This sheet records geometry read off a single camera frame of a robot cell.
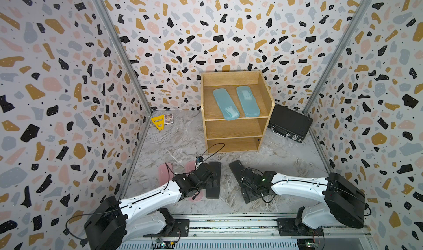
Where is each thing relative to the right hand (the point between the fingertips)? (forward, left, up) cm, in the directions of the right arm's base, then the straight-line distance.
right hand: (251, 194), depth 84 cm
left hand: (+5, +20, +7) cm, 22 cm away
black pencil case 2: (0, +19, +2) cm, 19 cm away
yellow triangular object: (+47, +60, +4) cm, 76 cm away
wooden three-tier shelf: (+24, +15, +17) cm, 33 cm away
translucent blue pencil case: (+34, +2, +33) cm, 48 cm away
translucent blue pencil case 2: (+27, +12, +35) cm, 46 cm away
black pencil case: (+15, +7, 0) cm, 17 cm away
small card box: (+50, +54, +3) cm, 74 cm away
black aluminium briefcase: (+46, -30, +4) cm, 55 cm away
